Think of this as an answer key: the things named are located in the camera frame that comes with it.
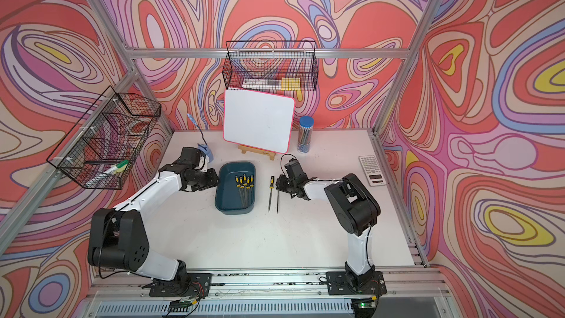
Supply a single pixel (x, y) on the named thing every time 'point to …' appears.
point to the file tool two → (277, 202)
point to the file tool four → (248, 187)
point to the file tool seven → (242, 187)
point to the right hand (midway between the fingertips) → (278, 188)
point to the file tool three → (251, 185)
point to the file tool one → (271, 188)
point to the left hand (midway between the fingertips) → (219, 181)
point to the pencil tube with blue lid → (304, 134)
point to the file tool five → (245, 184)
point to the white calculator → (371, 170)
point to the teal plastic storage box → (227, 198)
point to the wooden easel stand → (250, 149)
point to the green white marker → (111, 171)
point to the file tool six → (238, 185)
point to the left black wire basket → (100, 149)
